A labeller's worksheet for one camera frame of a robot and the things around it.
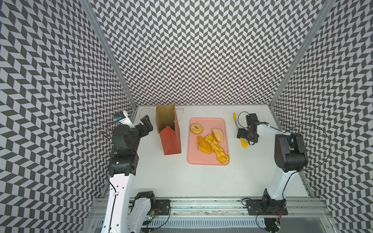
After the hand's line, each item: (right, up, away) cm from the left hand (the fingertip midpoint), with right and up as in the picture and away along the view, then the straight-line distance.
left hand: (140, 120), depth 69 cm
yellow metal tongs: (+59, -16, +25) cm, 66 cm away
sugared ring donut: (+27, -8, +32) cm, 42 cm away
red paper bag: (+12, -3, +7) cm, 14 cm away
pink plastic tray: (+27, -24, +23) cm, 42 cm away
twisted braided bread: (+43, -23, +20) cm, 53 cm away
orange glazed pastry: (+32, -17, +23) cm, 42 cm away
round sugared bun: (+42, -10, +27) cm, 51 cm away
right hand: (+60, -13, +30) cm, 69 cm away
